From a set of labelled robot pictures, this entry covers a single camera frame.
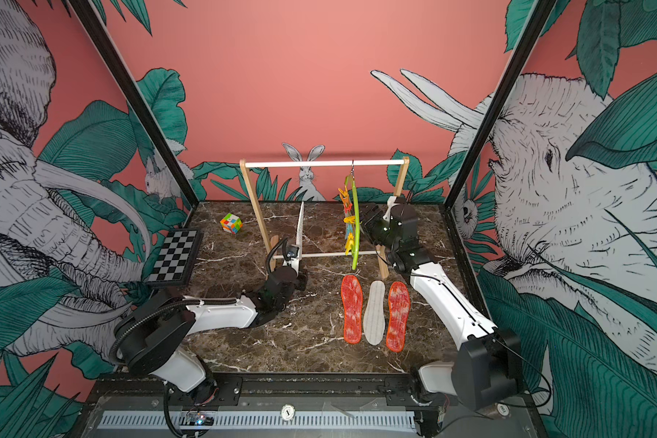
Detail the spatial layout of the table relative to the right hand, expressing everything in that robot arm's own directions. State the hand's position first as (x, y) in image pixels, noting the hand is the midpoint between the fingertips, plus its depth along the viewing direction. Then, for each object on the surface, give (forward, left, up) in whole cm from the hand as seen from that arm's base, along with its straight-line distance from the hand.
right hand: (352, 208), depth 76 cm
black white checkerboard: (0, +64, -27) cm, 69 cm away
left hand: (-5, +15, -19) cm, 25 cm away
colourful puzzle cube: (+16, +47, -26) cm, 56 cm away
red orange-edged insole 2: (-11, -1, -31) cm, 33 cm away
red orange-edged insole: (-15, -17, -32) cm, 39 cm away
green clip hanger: (0, 0, -6) cm, 6 cm away
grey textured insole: (-20, -8, -33) cm, 39 cm away
